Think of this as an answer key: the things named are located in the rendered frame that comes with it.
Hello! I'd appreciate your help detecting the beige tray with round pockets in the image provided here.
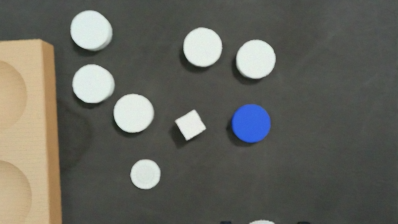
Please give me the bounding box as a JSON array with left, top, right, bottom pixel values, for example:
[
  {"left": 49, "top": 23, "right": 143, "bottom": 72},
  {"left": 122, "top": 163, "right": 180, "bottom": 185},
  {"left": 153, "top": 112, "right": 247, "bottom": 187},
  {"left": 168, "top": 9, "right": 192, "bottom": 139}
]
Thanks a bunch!
[{"left": 0, "top": 40, "right": 63, "bottom": 224}]

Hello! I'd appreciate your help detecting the white square block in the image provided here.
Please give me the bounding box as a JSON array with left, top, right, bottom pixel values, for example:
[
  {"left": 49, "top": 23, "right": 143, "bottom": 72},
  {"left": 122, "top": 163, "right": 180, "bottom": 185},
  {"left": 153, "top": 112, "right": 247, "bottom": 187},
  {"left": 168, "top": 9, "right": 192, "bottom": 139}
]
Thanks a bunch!
[{"left": 177, "top": 111, "right": 206, "bottom": 140}]

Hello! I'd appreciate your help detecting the blue disc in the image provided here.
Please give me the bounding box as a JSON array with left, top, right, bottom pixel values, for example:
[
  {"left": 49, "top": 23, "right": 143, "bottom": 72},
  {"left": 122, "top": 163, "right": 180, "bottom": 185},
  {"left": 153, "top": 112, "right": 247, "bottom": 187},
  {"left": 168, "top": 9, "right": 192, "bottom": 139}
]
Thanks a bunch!
[{"left": 232, "top": 105, "right": 270, "bottom": 142}]

